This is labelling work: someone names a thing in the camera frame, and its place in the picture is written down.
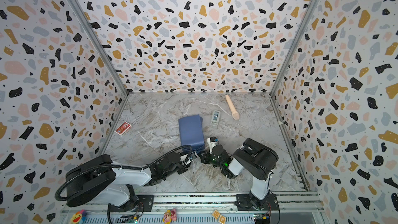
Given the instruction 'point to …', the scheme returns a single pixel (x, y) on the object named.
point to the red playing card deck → (123, 128)
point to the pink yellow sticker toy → (169, 216)
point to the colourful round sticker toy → (79, 217)
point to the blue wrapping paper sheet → (191, 132)
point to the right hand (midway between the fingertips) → (195, 151)
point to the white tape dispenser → (215, 118)
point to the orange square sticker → (222, 219)
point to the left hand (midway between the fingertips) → (190, 153)
